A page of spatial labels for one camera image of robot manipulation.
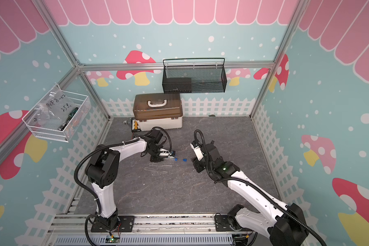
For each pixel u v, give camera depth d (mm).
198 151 694
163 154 851
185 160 966
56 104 717
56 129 687
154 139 803
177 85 898
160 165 940
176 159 961
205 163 582
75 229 743
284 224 386
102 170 521
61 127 701
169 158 891
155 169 937
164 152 850
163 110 969
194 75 938
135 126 1126
